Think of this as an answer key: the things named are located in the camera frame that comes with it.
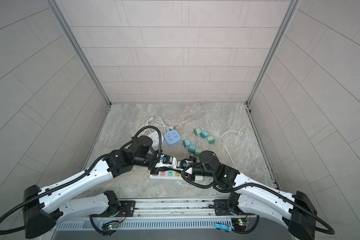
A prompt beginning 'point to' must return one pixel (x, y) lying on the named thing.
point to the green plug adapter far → (197, 131)
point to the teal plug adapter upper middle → (186, 142)
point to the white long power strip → (171, 174)
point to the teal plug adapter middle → (191, 148)
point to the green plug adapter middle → (197, 151)
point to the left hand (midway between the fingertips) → (177, 164)
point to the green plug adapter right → (211, 139)
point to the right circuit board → (239, 224)
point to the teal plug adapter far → (204, 134)
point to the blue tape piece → (222, 226)
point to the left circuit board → (111, 225)
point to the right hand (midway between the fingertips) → (175, 168)
